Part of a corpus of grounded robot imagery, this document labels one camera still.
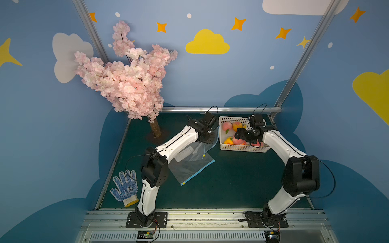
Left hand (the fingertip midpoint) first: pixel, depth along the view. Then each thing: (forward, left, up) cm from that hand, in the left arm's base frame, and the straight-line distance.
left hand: (209, 136), depth 88 cm
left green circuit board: (-47, +31, -17) cm, 59 cm away
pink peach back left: (+20, -15, -12) cm, 28 cm away
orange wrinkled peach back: (+19, -21, -11) cm, 30 cm away
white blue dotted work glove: (-26, +45, -16) cm, 55 cm away
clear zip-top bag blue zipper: (-8, +11, -18) cm, 23 cm away
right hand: (+4, -21, -3) cm, 22 cm away
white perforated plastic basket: (+15, -18, -16) cm, 28 cm away
